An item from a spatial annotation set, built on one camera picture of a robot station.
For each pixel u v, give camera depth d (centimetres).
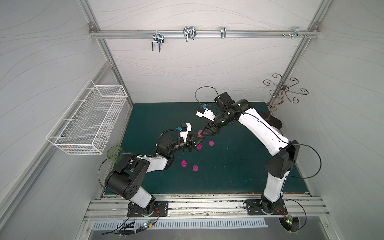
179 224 70
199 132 74
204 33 77
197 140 73
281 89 87
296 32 76
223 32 78
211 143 98
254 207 73
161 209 74
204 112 67
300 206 67
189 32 77
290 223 72
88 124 69
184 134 70
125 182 44
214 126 66
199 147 96
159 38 78
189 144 70
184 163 86
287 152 47
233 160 90
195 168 86
